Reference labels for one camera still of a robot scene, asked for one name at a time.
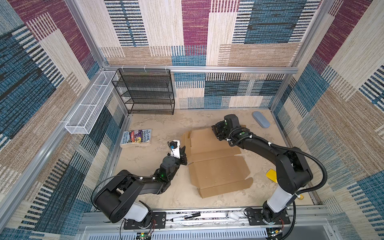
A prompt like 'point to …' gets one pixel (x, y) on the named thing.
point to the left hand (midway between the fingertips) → (185, 145)
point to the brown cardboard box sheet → (215, 168)
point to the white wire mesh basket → (80, 121)
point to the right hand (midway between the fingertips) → (210, 127)
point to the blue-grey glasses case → (261, 119)
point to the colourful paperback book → (139, 137)
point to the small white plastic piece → (232, 215)
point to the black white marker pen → (186, 216)
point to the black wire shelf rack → (146, 91)
